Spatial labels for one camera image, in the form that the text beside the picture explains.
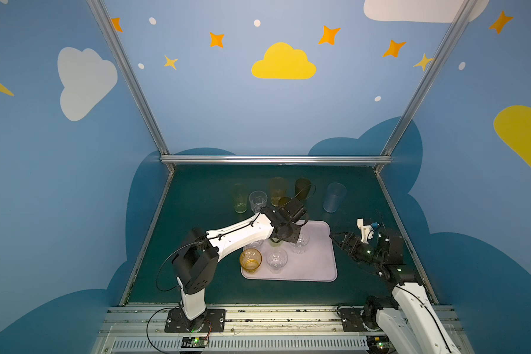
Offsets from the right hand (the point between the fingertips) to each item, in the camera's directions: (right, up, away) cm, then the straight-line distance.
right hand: (339, 237), depth 80 cm
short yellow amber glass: (-33, -11, +7) cm, 36 cm away
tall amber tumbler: (-21, +17, +23) cm, 36 cm away
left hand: (-15, 0, +4) cm, 15 cm away
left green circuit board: (-50, -32, -9) cm, 60 cm away
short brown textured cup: (-18, +12, +25) cm, 33 cm away
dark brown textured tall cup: (-9, +18, +24) cm, 31 cm away
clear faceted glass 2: (-13, -6, +9) cm, 17 cm away
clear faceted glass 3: (-23, -11, +9) cm, 26 cm away
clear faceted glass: (-31, +12, +24) cm, 41 cm away
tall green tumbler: (-39, +14, +20) cm, 46 cm away
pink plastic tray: (-8, -11, +9) cm, 17 cm away
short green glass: (-24, 0, -8) cm, 25 cm away
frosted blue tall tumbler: (+4, +14, +20) cm, 25 cm away
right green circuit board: (+10, -33, -9) cm, 36 cm away
